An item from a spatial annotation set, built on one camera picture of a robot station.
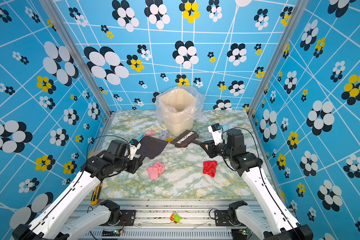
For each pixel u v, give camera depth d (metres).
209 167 0.89
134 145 0.67
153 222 0.73
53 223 0.39
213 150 0.63
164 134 1.05
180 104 1.08
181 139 0.81
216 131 0.63
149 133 1.06
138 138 1.05
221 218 0.73
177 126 0.94
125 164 0.63
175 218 0.72
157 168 0.88
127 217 0.74
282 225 0.38
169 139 0.99
